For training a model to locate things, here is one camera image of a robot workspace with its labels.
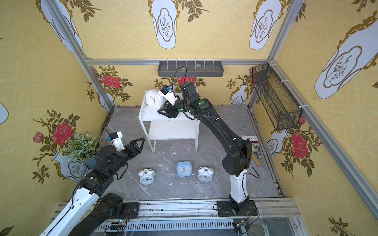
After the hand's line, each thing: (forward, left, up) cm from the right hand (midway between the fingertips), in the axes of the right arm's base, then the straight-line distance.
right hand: (160, 109), depth 74 cm
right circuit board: (-43, -41, -37) cm, 71 cm away
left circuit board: (-46, +19, -35) cm, 61 cm away
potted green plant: (-15, +41, -15) cm, 46 cm away
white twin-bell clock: (-25, +7, -25) cm, 36 cm away
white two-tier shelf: (+3, +6, -17) cm, 18 cm away
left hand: (-13, +8, -10) cm, 18 cm away
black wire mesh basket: (+33, -77, -24) cm, 87 cm away
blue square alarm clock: (-19, -12, -27) cm, 35 cm away
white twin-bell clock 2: (-22, -24, -27) cm, 42 cm away
